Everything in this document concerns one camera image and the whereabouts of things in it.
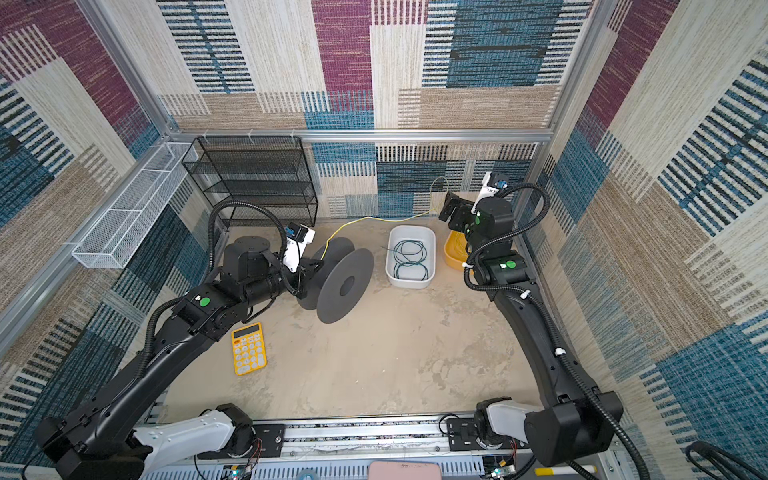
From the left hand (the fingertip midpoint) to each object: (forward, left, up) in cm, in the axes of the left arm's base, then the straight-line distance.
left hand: (321, 257), depth 68 cm
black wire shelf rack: (+49, +27, -12) cm, 57 cm away
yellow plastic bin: (+28, -40, -32) cm, 59 cm away
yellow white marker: (-37, -57, -37) cm, 77 cm away
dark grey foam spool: (-4, -4, -4) cm, 7 cm away
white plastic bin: (+18, -23, -34) cm, 44 cm away
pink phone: (-37, -18, -31) cm, 51 cm away
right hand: (+12, -33, +5) cm, 36 cm away
